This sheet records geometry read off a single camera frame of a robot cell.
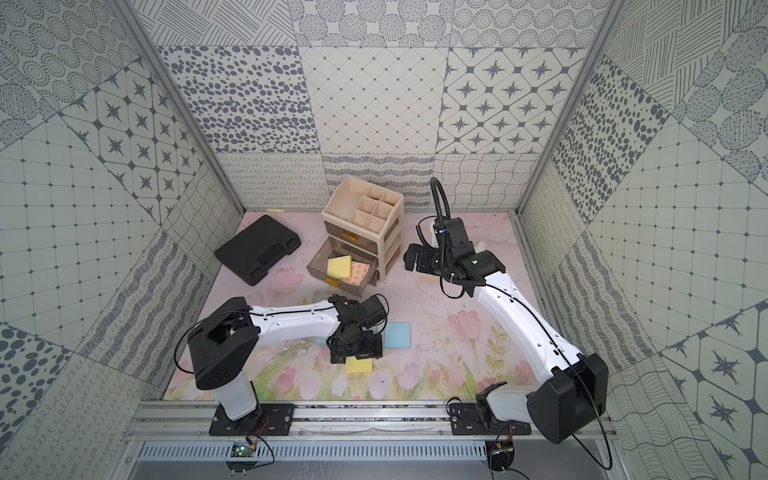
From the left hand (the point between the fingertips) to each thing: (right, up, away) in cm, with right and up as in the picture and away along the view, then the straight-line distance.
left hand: (375, 366), depth 80 cm
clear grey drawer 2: (-15, +32, +18) cm, 39 cm away
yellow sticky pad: (-12, +26, +12) cm, 31 cm away
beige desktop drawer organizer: (-2, +41, +4) cm, 42 cm away
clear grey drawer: (-8, +35, +6) cm, 37 cm away
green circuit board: (-32, -16, -9) cm, 37 cm away
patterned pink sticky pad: (-6, +25, +10) cm, 28 cm away
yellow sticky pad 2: (-6, 0, +1) cm, 7 cm away
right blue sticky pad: (+6, +6, +6) cm, 11 cm away
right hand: (+12, +29, -1) cm, 31 cm away
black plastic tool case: (-45, +30, +21) cm, 58 cm away
